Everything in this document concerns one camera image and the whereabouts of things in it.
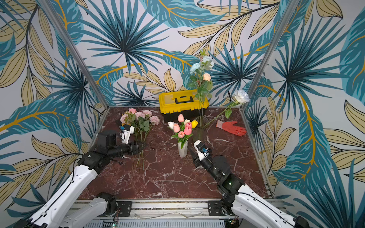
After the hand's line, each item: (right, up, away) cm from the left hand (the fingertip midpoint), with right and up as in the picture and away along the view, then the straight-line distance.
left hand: (144, 147), depth 73 cm
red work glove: (+55, +9, +37) cm, 67 cm away
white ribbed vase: (+20, -7, +20) cm, 29 cm away
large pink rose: (-17, +21, +32) cm, 42 cm away
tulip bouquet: (+20, +9, -1) cm, 22 cm away
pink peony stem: (-21, +15, +31) cm, 40 cm away
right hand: (+25, +2, -2) cm, 25 cm away
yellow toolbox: (+12, +25, +28) cm, 39 cm away
